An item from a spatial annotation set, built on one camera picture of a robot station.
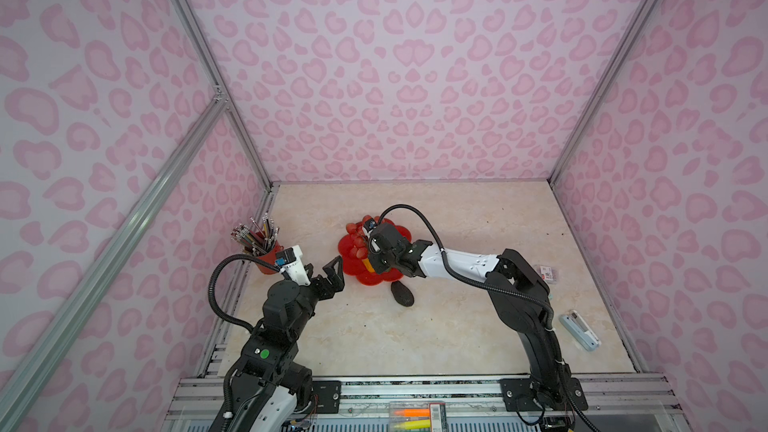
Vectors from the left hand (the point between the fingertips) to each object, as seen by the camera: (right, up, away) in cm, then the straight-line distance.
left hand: (328, 257), depth 73 cm
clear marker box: (+22, -37, -2) cm, 43 cm away
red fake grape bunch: (+5, 0, +20) cm, 20 cm away
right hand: (+10, -1, +19) cm, 22 cm away
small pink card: (+63, -8, +20) cm, 67 cm away
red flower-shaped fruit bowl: (+4, -7, +25) cm, 26 cm away
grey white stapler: (+67, -21, +9) cm, 71 cm away
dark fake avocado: (+18, -13, +15) cm, 27 cm away
